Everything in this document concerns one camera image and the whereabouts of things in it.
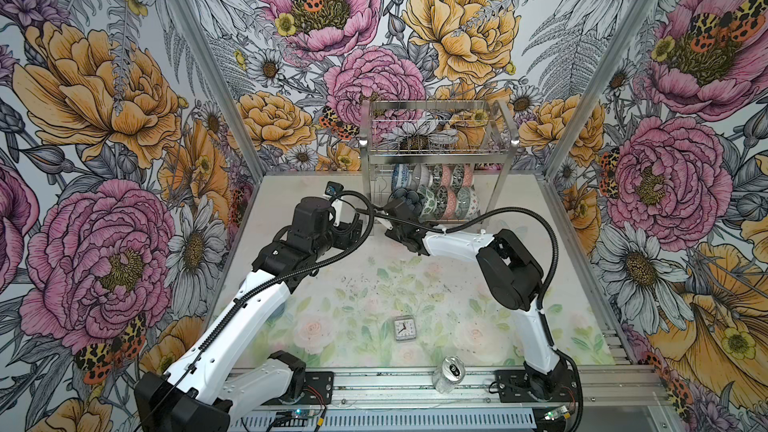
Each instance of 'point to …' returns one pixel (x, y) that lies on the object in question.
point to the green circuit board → (294, 418)
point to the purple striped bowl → (422, 175)
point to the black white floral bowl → (458, 177)
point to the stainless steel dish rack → (444, 156)
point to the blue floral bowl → (400, 176)
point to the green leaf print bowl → (430, 204)
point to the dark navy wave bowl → (410, 197)
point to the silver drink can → (449, 374)
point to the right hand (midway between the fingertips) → (399, 220)
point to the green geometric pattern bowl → (466, 204)
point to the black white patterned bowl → (441, 202)
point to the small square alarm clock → (405, 328)
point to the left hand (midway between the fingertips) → (341, 227)
